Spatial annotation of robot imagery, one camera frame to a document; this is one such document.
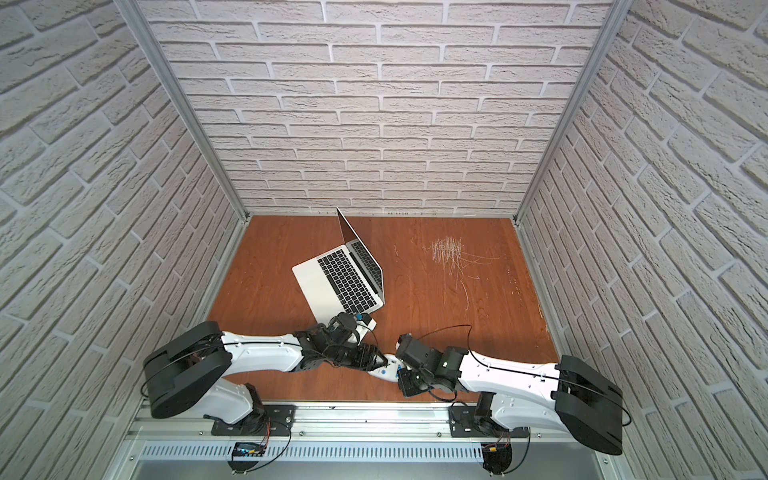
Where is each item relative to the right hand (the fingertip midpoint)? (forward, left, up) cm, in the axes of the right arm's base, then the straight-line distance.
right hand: (398, 392), depth 78 cm
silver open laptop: (+37, +16, 0) cm, 40 cm away
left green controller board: (-10, +38, -3) cm, 40 cm away
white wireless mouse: (+5, +2, +2) cm, 6 cm away
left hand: (+9, +4, +3) cm, 11 cm away
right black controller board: (-15, -22, -1) cm, 27 cm away
